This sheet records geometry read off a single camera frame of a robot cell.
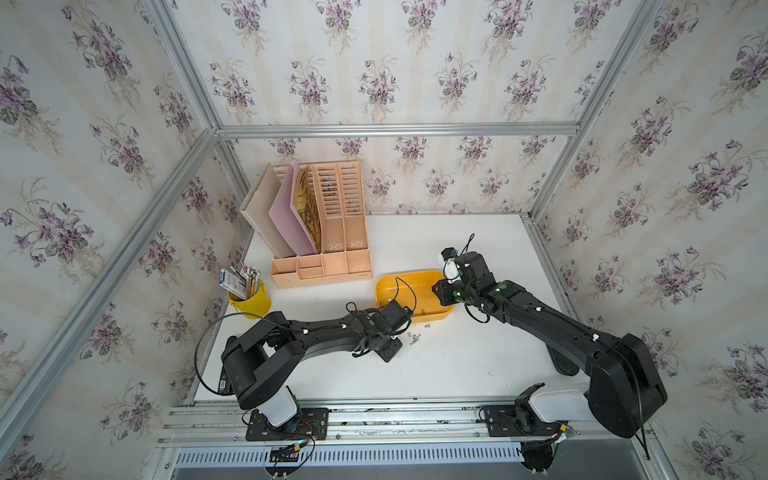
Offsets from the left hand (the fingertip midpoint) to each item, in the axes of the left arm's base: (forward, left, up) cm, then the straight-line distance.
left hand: (394, 348), depth 86 cm
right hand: (+13, -13, +13) cm, 22 cm away
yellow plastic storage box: (+12, -6, +13) cm, 19 cm away
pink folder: (+30, +33, +25) cm, 51 cm away
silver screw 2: (+7, -10, +1) cm, 12 cm away
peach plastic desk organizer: (+51, +19, +2) cm, 55 cm away
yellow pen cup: (+11, +40, +8) cm, 42 cm away
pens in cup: (+15, +44, +13) cm, 49 cm away
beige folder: (+30, +40, +28) cm, 57 cm away
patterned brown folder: (+42, +29, +19) cm, 54 cm away
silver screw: (+3, -6, 0) cm, 7 cm away
